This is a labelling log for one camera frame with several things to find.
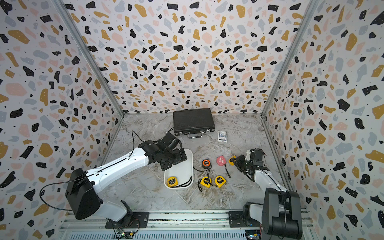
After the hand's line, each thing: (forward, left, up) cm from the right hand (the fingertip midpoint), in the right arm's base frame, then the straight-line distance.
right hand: (233, 159), depth 90 cm
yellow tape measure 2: (-12, +9, -4) cm, 15 cm away
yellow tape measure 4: (-1, +2, -1) cm, 3 cm away
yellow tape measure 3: (-13, +35, -2) cm, 38 cm away
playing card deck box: (+20, +5, -4) cm, 21 cm away
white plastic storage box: (-8, +30, -1) cm, 31 cm away
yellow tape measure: (-12, +16, -4) cm, 21 cm away
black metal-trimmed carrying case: (+30, +26, 0) cm, 40 cm away
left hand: (-7, +28, +10) cm, 31 cm away
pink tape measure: (+1, +7, -4) cm, 8 cm away
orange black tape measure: (-2, +17, -1) cm, 17 cm away
